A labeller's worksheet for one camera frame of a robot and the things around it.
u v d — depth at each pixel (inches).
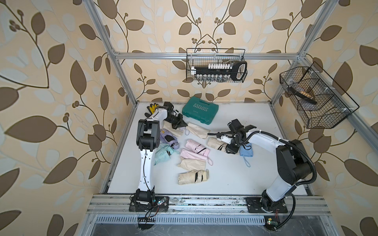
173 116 36.9
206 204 29.7
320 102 28.9
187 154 35.0
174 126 38.2
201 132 39.8
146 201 25.7
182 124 38.6
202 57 35.9
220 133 32.5
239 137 26.7
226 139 32.7
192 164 34.0
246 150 30.2
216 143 36.4
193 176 31.2
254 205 29.0
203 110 43.1
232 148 32.1
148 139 25.2
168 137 37.9
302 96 29.1
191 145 36.2
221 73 33.8
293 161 18.6
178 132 39.9
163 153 35.0
